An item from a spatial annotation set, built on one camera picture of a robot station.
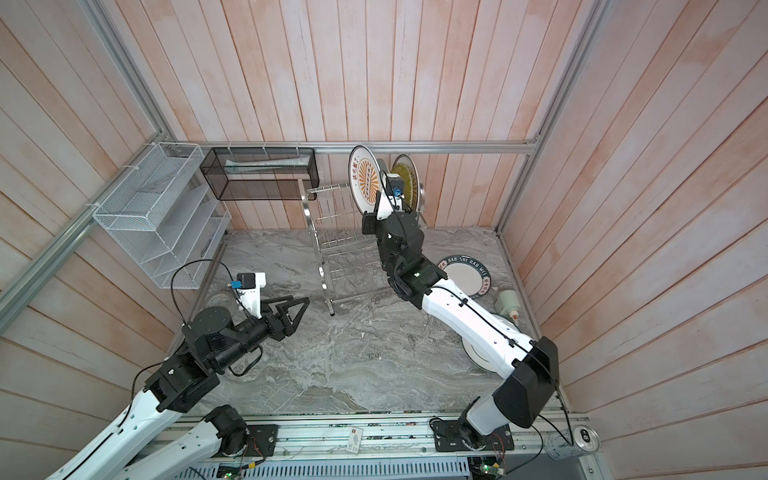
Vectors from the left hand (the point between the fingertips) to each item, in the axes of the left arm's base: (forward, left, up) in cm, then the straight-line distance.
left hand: (302, 307), depth 65 cm
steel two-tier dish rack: (+37, -6, -27) cm, 47 cm away
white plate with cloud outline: (-1, -47, -28) cm, 55 cm away
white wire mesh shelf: (+24, +39, +6) cm, 47 cm away
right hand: (+21, -17, +15) cm, 31 cm away
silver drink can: (-23, -61, -15) cm, 67 cm away
